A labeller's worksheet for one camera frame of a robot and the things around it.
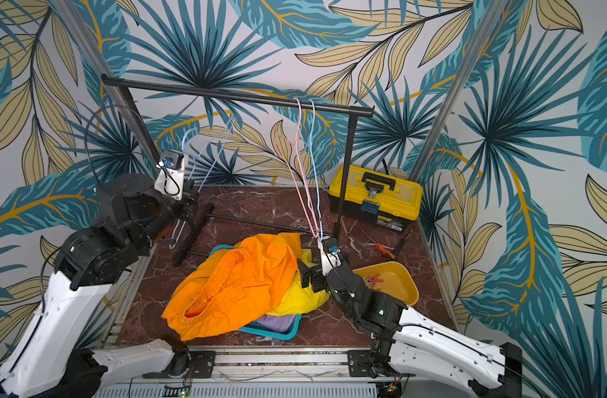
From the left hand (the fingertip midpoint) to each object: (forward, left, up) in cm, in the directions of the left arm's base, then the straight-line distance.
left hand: (190, 187), depth 57 cm
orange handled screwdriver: (+12, -57, -43) cm, 72 cm away
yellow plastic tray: (-1, -58, -43) cm, 73 cm away
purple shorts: (-18, -19, -43) cm, 50 cm away
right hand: (-6, -29, -21) cm, 36 cm away
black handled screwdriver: (+14, -67, -46) cm, 82 cm away
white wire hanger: (+49, -30, -38) cm, 69 cm away
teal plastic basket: (-21, -12, -36) cm, 43 cm away
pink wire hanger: (+49, -26, -43) cm, 70 cm away
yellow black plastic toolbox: (+23, -53, -28) cm, 64 cm away
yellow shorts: (-14, -26, -34) cm, 45 cm away
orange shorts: (-12, -4, -31) cm, 33 cm away
